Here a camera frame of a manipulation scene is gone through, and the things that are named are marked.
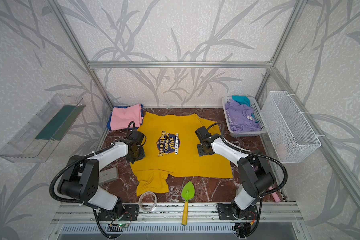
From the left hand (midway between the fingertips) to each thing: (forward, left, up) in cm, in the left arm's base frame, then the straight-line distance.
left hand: (142, 152), depth 92 cm
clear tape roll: (-26, -4, -1) cm, 26 cm away
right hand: (+3, -38, +3) cm, 39 cm away
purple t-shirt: (+28, -67, +1) cm, 72 cm away
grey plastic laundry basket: (+30, -78, +4) cm, 84 cm away
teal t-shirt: (+41, -69, +7) cm, 80 cm away
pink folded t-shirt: (+28, +22, -1) cm, 36 cm away
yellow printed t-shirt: (+5, -17, -4) cm, 19 cm away
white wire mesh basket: (-7, -72, +33) cm, 79 cm away
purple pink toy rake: (-25, -74, +1) cm, 78 cm away
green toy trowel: (-23, -29, 0) cm, 37 cm away
